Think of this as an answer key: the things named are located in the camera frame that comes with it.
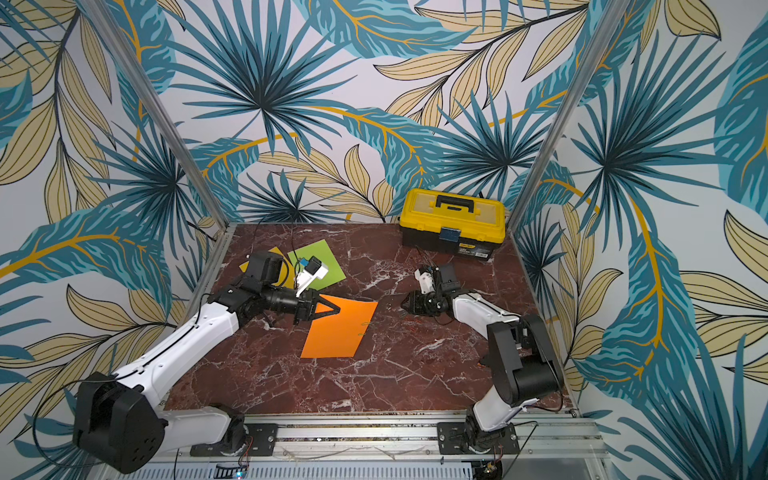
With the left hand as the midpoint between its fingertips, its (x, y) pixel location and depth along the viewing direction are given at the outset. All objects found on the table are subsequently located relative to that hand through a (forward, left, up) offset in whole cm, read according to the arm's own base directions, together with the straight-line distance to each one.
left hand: (335, 314), depth 71 cm
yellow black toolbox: (+37, -38, -5) cm, 54 cm away
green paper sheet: (+37, +12, -22) cm, 44 cm away
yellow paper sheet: (+3, +9, +10) cm, 14 cm away
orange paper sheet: (-3, -1, -5) cm, 6 cm away
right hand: (+13, -19, -17) cm, 29 cm away
